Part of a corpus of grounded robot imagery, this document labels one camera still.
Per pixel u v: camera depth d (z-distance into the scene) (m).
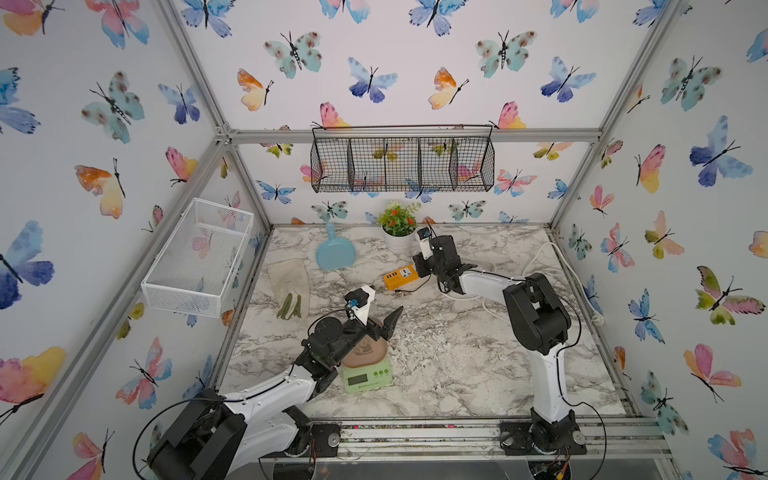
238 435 0.41
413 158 0.98
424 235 0.89
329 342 0.59
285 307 0.96
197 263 0.90
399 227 1.01
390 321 0.70
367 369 0.83
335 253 1.11
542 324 0.56
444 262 0.80
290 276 1.05
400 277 1.02
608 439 0.75
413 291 1.01
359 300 0.64
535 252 1.10
